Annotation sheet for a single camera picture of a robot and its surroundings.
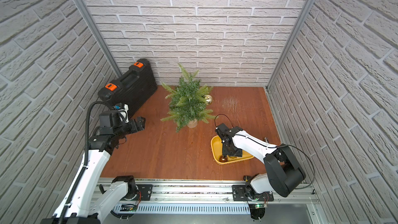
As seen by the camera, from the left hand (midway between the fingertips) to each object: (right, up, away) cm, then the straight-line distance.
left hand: (138, 117), depth 77 cm
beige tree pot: (+26, -6, +18) cm, 32 cm away
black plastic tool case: (-11, +16, +16) cm, 25 cm away
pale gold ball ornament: (+36, +9, 0) cm, 37 cm away
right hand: (+50, -21, +8) cm, 55 cm away
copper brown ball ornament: (+44, -23, +4) cm, 49 cm away
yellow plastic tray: (+41, -19, +8) cm, 46 cm away
